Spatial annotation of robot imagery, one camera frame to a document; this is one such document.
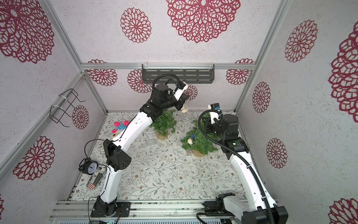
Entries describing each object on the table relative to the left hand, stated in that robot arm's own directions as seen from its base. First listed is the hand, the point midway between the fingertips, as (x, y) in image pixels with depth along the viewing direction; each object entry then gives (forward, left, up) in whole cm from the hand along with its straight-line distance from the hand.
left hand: (188, 95), depth 78 cm
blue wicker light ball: (-17, -3, -16) cm, 23 cm away
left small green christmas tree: (-8, +13, -16) cm, 22 cm away
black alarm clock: (-29, +60, -28) cm, 72 cm away
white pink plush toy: (+1, +49, -31) cm, 58 cm away
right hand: (-13, -7, -2) cm, 15 cm away
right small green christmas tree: (-23, -5, -12) cm, 26 cm away
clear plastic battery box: (-9, +26, -35) cm, 45 cm away
